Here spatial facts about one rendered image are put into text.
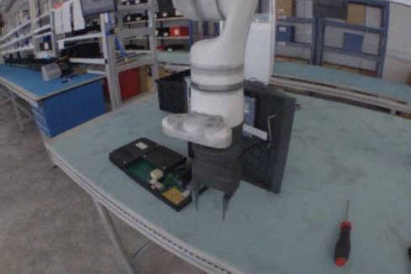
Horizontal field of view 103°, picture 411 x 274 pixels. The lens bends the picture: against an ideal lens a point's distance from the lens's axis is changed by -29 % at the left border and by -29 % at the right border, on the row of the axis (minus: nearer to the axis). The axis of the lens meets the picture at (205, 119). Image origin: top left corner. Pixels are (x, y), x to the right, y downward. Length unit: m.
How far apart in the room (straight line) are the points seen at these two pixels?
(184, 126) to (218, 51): 0.09
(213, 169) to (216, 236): 0.12
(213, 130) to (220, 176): 0.11
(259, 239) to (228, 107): 0.23
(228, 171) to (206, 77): 0.14
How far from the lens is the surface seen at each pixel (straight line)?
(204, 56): 0.27
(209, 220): 0.43
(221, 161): 0.33
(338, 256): 0.39
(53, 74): 2.39
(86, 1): 1.74
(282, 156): 0.43
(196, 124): 0.26
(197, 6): 0.27
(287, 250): 0.40
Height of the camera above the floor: 1.33
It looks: 25 degrees down
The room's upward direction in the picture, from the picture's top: 1 degrees counter-clockwise
